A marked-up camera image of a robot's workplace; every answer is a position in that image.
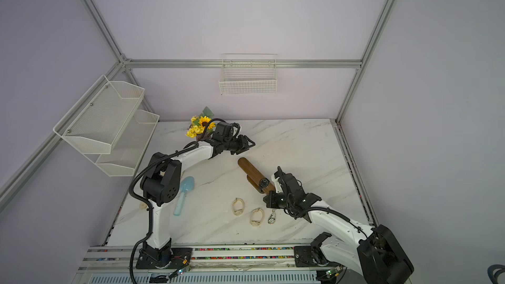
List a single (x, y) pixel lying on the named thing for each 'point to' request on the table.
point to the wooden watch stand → (254, 176)
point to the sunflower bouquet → (201, 125)
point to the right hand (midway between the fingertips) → (266, 201)
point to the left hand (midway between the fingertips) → (252, 146)
